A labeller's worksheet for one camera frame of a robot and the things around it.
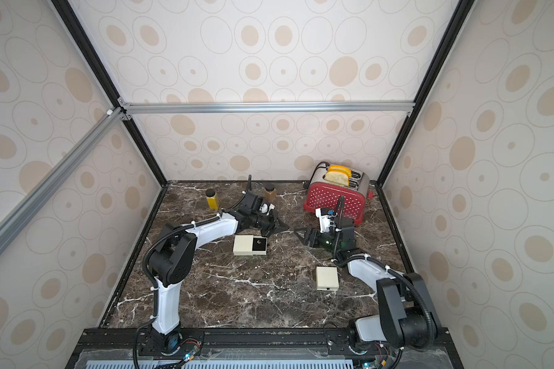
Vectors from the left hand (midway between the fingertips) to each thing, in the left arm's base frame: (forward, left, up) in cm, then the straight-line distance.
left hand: (294, 226), depth 87 cm
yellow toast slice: (+24, -19, +8) cm, 32 cm away
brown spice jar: (+22, +10, -6) cm, 25 cm away
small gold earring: (0, +14, -12) cm, 19 cm away
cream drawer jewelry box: (-3, +18, -10) cm, 21 cm away
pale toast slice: (+20, -18, +6) cm, 28 cm away
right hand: (-3, -2, -1) cm, 4 cm away
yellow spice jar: (+18, +36, -6) cm, 41 cm away
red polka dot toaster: (+20, -16, +4) cm, 25 cm away
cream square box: (-16, -12, -11) cm, 23 cm away
